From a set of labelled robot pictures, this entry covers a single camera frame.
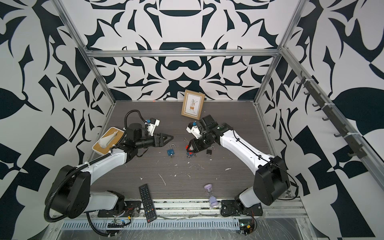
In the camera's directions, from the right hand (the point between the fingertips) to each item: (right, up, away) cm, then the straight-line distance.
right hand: (190, 147), depth 78 cm
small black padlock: (+11, -6, +16) cm, 20 cm away
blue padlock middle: (0, -2, -2) cm, 3 cm away
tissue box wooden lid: (-48, +4, +14) cm, 50 cm away
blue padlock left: (-12, -6, +15) cm, 20 cm away
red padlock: (-2, 0, -2) cm, 3 cm away
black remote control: (-21, -27, -4) cm, 34 cm away
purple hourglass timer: (+11, -26, -4) cm, 29 cm away
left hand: (-11, +6, +3) cm, 13 cm away
